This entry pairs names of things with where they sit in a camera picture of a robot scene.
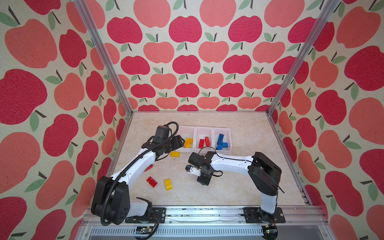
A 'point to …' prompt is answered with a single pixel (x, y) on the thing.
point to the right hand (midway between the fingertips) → (205, 178)
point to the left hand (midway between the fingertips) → (183, 143)
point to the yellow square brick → (189, 140)
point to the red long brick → (207, 142)
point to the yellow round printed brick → (187, 145)
